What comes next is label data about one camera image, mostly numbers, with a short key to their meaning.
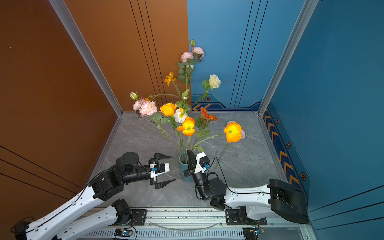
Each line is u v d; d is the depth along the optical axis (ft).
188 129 1.52
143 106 1.90
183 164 2.29
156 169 1.68
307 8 2.29
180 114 2.02
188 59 2.71
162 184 1.87
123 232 2.33
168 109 1.98
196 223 2.38
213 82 2.49
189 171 1.87
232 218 2.38
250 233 2.30
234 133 1.48
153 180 1.85
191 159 2.11
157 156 1.97
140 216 2.45
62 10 2.30
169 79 2.70
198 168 1.78
